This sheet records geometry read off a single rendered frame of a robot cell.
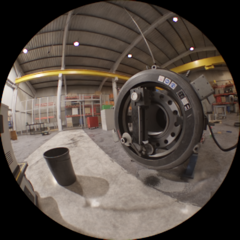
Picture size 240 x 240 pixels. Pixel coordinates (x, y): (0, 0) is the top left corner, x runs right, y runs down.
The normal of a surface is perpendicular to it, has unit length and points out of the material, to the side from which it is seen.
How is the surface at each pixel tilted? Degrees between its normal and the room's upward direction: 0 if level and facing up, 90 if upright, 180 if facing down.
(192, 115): 90
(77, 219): 0
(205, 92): 90
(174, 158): 90
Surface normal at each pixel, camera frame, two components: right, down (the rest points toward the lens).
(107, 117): 0.52, -0.02
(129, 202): -0.10, -0.99
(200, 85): -0.78, 0.10
